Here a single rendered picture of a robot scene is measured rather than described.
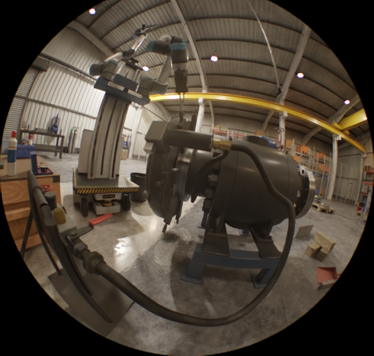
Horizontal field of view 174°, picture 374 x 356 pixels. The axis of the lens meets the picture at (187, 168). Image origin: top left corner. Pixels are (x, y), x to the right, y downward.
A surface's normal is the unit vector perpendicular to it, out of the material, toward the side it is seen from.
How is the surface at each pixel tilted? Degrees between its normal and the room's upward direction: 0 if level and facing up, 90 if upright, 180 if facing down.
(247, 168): 71
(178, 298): 0
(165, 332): 0
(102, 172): 90
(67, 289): 0
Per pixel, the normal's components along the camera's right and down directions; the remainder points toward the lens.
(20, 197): 0.96, 0.19
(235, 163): -0.14, -0.33
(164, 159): 0.37, -0.02
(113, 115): 0.78, 0.18
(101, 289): 0.18, -0.98
